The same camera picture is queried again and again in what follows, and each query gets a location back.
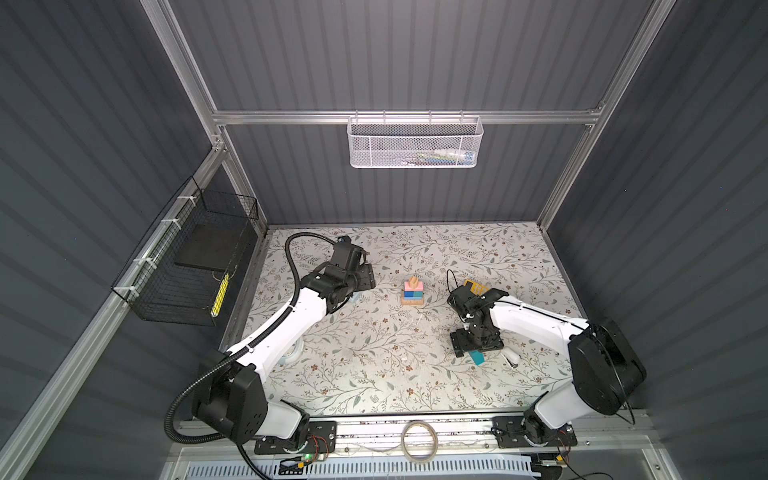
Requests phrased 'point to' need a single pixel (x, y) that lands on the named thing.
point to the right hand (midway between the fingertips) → (473, 352)
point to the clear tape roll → (435, 447)
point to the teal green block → (477, 356)
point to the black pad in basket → (212, 245)
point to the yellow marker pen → (215, 309)
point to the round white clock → (292, 354)
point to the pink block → (419, 287)
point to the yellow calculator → (476, 288)
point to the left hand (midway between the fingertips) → (362, 273)
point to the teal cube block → (418, 294)
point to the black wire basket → (179, 273)
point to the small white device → (510, 356)
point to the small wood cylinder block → (413, 280)
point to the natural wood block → (412, 302)
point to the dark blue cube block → (409, 295)
